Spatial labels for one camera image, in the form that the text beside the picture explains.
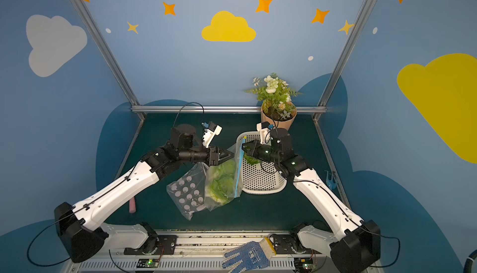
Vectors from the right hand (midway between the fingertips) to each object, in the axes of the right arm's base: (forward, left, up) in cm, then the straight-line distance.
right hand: (243, 144), depth 73 cm
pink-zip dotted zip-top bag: (-12, +25, -23) cm, 36 cm away
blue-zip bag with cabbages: (+11, +4, -20) cm, 23 cm away
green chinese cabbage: (-8, -3, +1) cm, 8 cm away
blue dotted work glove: (-34, -6, -27) cm, 44 cm away
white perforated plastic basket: (0, -11, -28) cm, 30 cm away
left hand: (-7, +3, +3) cm, 8 cm away
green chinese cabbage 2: (-11, +9, -13) cm, 19 cm away
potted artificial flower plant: (+33, -17, -11) cm, 39 cm away
